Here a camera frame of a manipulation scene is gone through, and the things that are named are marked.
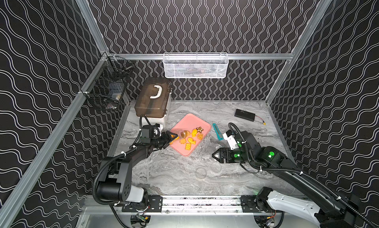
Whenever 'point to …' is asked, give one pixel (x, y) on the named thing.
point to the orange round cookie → (183, 141)
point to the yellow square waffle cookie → (188, 146)
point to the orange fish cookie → (191, 140)
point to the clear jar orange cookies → (173, 137)
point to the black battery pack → (245, 115)
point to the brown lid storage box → (154, 97)
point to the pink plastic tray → (191, 130)
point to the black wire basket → (107, 87)
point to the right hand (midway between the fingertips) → (217, 154)
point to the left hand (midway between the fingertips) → (175, 135)
